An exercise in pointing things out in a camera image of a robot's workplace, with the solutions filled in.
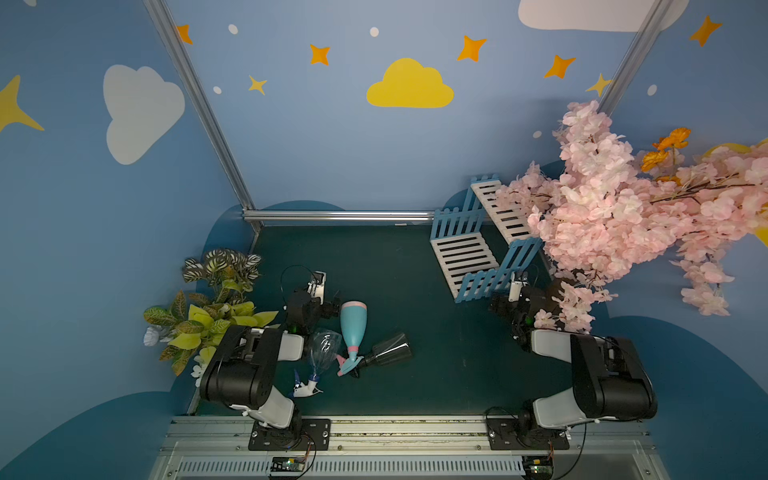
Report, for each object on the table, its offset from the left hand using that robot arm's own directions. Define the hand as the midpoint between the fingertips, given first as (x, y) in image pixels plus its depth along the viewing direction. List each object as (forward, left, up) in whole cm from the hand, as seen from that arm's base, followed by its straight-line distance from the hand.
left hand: (323, 285), depth 94 cm
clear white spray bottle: (-21, -3, -1) cm, 21 cm away
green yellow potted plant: (-24, +22, +19) cm, 38 cm away
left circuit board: (-46, +3, -9) cm, 47 cm away
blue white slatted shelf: (+25, -57, -7) cm, 63 cm away
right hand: (+1, -61, -1) cm, 61 cm away
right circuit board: (-46, -59, -9) cm, 75 cm away
